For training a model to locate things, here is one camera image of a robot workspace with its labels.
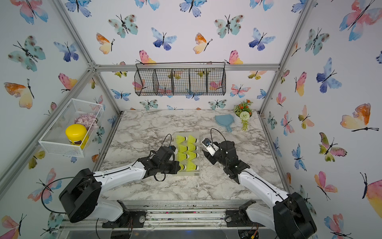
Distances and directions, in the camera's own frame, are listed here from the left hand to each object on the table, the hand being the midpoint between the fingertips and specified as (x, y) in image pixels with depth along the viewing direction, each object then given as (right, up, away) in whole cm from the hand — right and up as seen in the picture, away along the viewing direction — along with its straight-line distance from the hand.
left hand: (183, 167), depth 85 cm
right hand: (+15, +13, -3) cm, 20 cm away
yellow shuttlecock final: (-1, -1, +4) cm, 4 cm away
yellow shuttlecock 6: (+4, -1, +4) cm, 6 cm away
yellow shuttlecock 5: (+5, +6, +8) cm, 11 cm away
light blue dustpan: (+30, +28, +31) cm, 51 cm away
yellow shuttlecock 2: (-4, +14, +22) cm, 26 cm away
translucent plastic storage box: (+7, +2, +9) cm, 11 cm away
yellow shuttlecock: (+4, +14, +17) cm, 22 cm away
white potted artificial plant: (+38, +31, +14) cm, 51 cm away
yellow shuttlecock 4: (-2, +9, +11) cm, 14 cm away
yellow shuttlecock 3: (+5, +9, +12) cm, 16 cm away
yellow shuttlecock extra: (-2, +5, +6) cm, 8 cm away
